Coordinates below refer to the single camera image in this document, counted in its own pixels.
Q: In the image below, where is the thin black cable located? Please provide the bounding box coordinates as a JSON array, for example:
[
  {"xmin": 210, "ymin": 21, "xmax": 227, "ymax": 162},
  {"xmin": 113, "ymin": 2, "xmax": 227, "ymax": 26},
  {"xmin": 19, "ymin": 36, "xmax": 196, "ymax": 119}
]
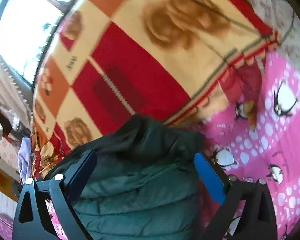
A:
[{"xmin": 163, "ymin": 0, "xmax": 296, "ymax": 46}]

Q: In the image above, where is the pink penguin bed sheet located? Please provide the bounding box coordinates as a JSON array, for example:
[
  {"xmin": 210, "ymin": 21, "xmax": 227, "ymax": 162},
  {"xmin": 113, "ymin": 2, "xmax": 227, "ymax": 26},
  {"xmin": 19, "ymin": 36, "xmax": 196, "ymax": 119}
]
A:
[{"xmin": 0, "ymin": 51, "xmax": 300, "ymax": 240}]

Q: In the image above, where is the white curtain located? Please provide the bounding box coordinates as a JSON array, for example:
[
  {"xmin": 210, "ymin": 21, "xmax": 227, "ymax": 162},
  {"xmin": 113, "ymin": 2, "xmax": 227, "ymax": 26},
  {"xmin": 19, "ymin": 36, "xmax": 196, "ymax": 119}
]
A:
[{"xmin": 0, "ymin": 55, "xmax": 32, "ymax": 129}]

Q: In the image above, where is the red orange rose blanket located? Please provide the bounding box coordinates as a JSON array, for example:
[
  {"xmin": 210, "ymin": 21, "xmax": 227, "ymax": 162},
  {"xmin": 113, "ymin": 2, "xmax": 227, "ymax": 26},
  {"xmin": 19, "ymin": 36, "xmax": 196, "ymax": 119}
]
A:
[{"xmin": 32, "ymin": 0, "xmax": 279, "ymax": 178}]

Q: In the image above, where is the lavender garment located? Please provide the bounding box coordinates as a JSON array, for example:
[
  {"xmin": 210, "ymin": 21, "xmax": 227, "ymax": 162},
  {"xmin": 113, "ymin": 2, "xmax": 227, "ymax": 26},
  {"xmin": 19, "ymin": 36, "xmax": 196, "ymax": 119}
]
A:
[{"xmin": 17, "ymin": 137, "xmax": 32, "ymax": 184}]

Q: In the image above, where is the dark green puffer jacket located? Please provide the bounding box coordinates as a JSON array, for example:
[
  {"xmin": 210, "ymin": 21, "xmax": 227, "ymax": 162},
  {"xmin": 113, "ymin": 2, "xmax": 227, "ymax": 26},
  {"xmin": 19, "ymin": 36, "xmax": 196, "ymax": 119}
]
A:
[{"xmin": 45, "ymin": 115, "xmax": 205, "ymax": 239}]

